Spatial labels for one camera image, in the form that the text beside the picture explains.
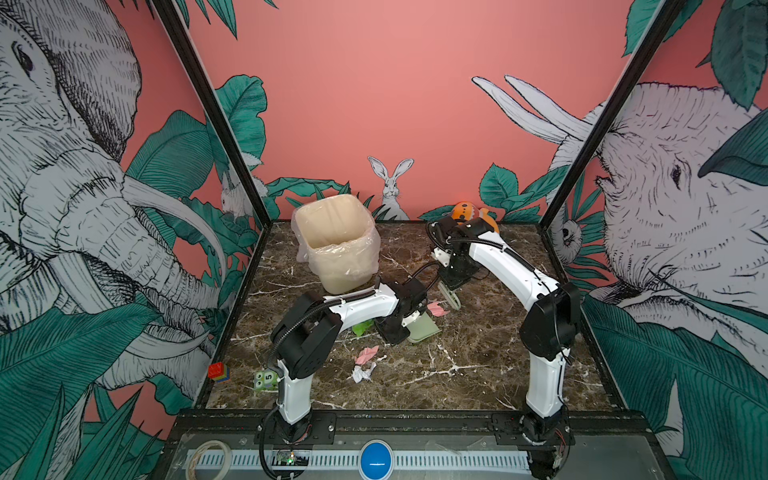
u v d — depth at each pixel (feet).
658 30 2.35
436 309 3.14
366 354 2.81
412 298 2.39
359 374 2.68
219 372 2.53
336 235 3.38
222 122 2.98
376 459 2.26
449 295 3.06
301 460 2.31
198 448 2.29
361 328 2.97
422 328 3.04
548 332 1.74
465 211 3.70
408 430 2.46
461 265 2.40
